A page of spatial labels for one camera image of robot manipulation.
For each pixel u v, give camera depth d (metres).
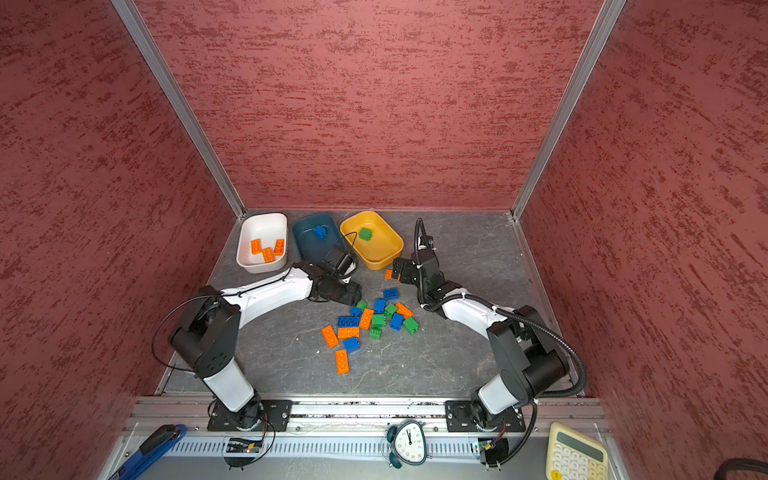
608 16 0.71
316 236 1.12
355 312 0.90
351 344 0.87
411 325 0.88
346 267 0.76
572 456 0.67
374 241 1.12
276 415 0.74
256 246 1.07
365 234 1.12
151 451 0.67
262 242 1.10
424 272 0.68
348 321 0.90
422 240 0.83
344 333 0.87
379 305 0.94
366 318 0.92
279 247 1.07
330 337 0.87
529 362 0.44
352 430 0.74
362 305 0.89
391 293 0.97
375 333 0.87
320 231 1.11
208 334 0.47
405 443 0.67
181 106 0.88
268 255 1.04
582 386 0.41
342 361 0.83
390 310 0.92
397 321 0.88
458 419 0.74
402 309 0.92
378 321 0.89
